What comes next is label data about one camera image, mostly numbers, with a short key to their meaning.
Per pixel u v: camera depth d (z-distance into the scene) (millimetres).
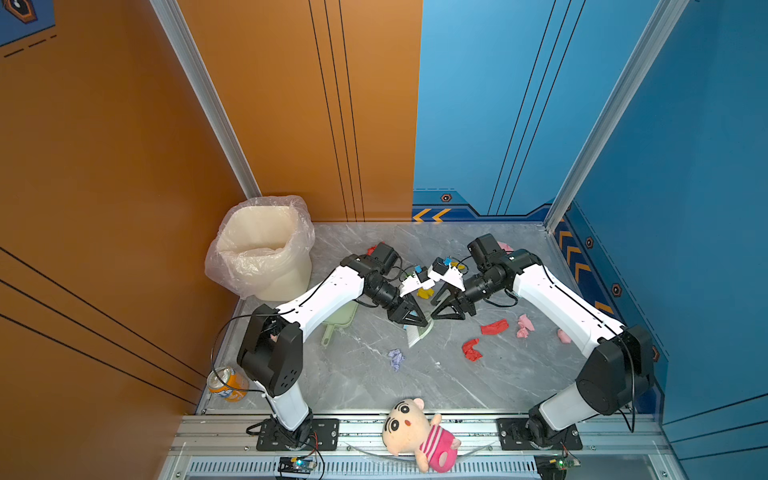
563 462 695
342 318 922
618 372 419
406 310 686
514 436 725
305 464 698
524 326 901
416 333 718
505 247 1089
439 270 667
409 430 671
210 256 788
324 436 737
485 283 656
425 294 714
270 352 450
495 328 913
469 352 851
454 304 660
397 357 847
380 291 691
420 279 699
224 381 717
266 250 780
